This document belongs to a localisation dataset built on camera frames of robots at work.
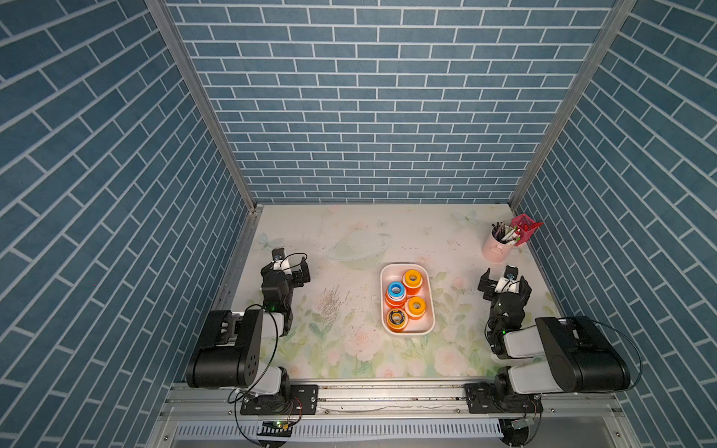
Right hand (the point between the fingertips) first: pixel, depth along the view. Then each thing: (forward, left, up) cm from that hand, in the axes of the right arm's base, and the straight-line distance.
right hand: (508, 275), depth 87 cm
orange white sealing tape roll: (-9, +35, -7) cm, 37 cm away
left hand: (0, +68, 0) cm, 68 cm away
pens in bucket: (+18, -3, 0) cm, 18 cm away
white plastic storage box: (-8, +31, -7) cm, 33 cm away
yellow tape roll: (-2, +30, -5) cm, 30 cm away
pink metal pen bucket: (+12, 0, -3) cm, 12 cm away
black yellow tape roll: (-12, +35, -7) cm, 38 cm away
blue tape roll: (-6, +35, -5) cm, 36 cm away
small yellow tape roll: (-10, +28, -7) cm, 31 cm away
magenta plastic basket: (+20, -11, +1) cm, 23 cm away
